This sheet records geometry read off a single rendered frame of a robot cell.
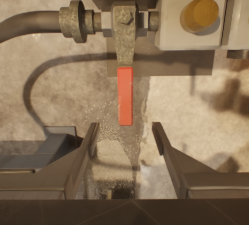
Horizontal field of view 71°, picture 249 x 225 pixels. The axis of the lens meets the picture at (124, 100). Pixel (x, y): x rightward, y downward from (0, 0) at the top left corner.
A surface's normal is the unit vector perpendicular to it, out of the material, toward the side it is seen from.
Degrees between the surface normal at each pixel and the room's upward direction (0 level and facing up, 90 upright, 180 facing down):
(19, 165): 90
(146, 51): 0
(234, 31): 45
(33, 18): 16
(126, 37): 0
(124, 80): 0
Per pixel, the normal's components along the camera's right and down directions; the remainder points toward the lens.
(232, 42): -0.71, 0.22
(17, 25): -0.48, 0.50
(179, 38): 0.00, 0.29
